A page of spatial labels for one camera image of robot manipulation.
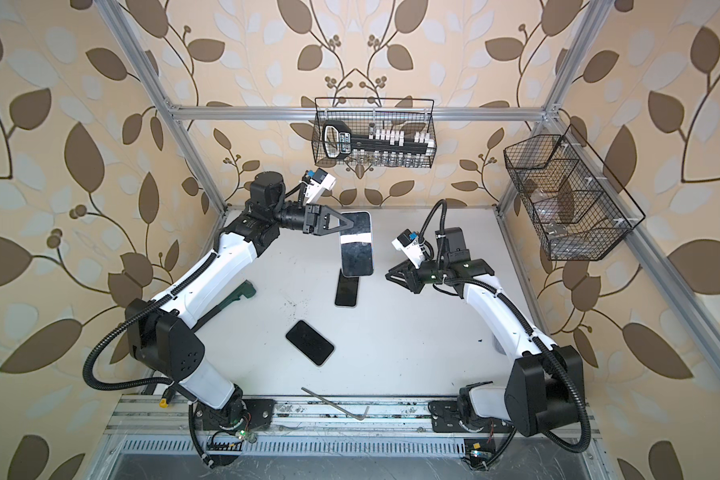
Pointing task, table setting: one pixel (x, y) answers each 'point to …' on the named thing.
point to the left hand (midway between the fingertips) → (351, 225)
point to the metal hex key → (364, 416)
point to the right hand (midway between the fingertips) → (392, 276)
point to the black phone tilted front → (310, 342)
